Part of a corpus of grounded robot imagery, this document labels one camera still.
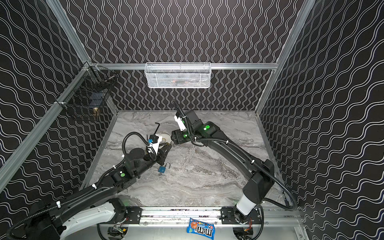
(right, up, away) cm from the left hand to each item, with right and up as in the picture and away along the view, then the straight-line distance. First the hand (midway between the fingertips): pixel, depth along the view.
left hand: (172, 145), depth 71 cm
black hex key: (-16, +8, +39) cm, 43 cm away
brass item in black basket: (-44, +18, +10) cm, 48 cm away
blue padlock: (-8, -17, +19) cm, 26 cm away
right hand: (+2, +4, +5) cm, 7 cm away
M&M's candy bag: (+15, -39, -1) cm, 42 cm away
